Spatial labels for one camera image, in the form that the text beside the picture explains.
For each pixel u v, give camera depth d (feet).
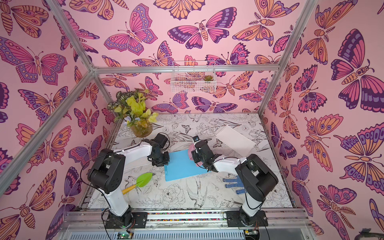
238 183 2.80
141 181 2.87
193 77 3.13
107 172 1.60
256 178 1.53
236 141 3.41
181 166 3.13
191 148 3.11
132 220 2.38
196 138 2.68
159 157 2.62
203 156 2.33
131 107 3.03
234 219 2.41
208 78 3.02
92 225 2.41
